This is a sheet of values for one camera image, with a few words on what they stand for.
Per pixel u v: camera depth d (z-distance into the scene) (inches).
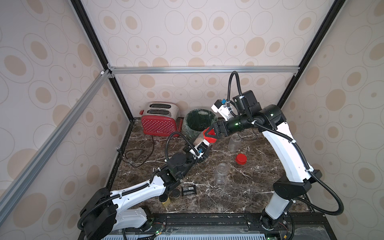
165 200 28.5
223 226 28.7
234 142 37.4
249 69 72.5
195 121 38.5
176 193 29.2
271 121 16.9
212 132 21.9
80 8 26.6
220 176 35.3
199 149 22.6
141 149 40.3
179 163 21.0
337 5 26.6
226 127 21.8
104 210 15.7
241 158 38.1
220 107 22.5
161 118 38.2
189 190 32.8
